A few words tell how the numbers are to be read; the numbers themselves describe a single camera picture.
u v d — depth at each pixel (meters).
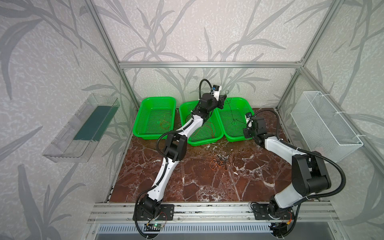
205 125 1.09
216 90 0.85
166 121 1.11
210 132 1.05
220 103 0.89
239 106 1.19
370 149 0.56
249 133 0.83
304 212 0.75
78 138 0.64
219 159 0.91
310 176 0.46
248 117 0.83
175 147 0.66
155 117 1.15
